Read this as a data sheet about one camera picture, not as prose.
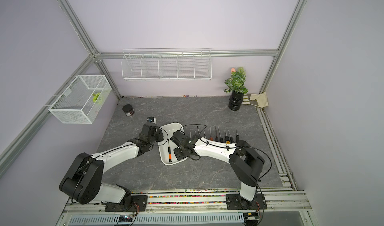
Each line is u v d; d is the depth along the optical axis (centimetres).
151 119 82
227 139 96
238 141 96
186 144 64
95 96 81
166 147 91
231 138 96
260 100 119
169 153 89
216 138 98
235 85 92
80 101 81
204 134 99
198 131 100
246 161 46
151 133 71
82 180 43
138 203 74
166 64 100
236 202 74
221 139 96
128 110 108
